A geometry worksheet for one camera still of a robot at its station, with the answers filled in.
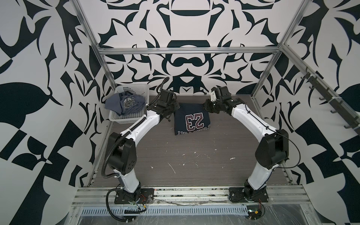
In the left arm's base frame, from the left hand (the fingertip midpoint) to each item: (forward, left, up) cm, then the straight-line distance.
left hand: (176, 101), depth 88 cm
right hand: (-3, -16, -1) cm, 16 cm away
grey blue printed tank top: (+10, +37, -11) cm, 40 cm away
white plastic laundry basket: (+27, +28, -15) cm, 41 cm away
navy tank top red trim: (-6, -9, -9) cm, 14 cm away
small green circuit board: (-56, -37, -23) cm, 71 cm away
